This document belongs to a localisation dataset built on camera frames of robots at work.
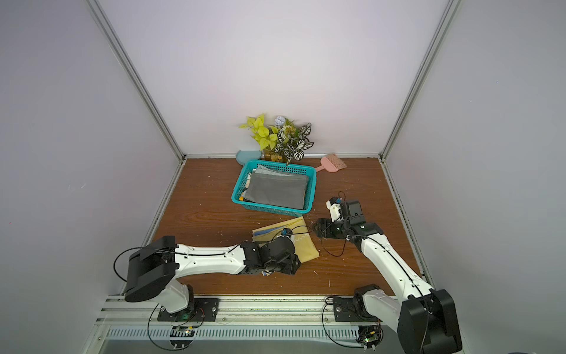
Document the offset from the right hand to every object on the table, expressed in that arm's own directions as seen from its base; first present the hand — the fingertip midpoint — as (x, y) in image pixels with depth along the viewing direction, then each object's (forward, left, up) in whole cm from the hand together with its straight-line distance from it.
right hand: (322, 223), depth 82 cm
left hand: (-15, +8, -6) cm, 18 cm away
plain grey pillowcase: (+21, +23, -5) cm, 32 cm away
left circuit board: (-36, +48, -14) cm, 62 cm away
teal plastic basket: (+16, +36, -2) cm, 40 cm away
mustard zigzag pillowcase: (-6, +6, -10) cm, 13 cm away
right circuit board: (-34, -15, -12) cm, 39 cm away
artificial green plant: (+33, +16, +13) cm, 39 cm away
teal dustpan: (+46, +41, -10) cm, 62 cm away
